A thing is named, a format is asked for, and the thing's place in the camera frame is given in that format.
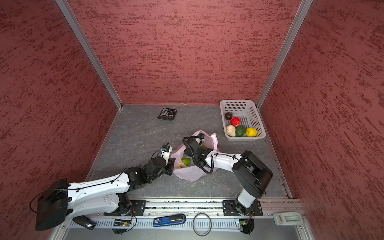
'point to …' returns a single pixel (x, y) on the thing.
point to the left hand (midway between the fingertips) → (174, 162)
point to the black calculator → (167, 114)
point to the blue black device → (168, 220)
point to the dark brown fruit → (228, 115)
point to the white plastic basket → (247, 111)
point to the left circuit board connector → (119, 222)
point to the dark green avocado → (240, 131)
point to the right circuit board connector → (246, 225)
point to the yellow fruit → (251, 132)
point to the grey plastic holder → (287, 218)
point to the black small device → (84, 221)
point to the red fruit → (235, 121)
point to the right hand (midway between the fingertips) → (186, 151)
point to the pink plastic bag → (210, 141)
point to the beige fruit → (231, 130)
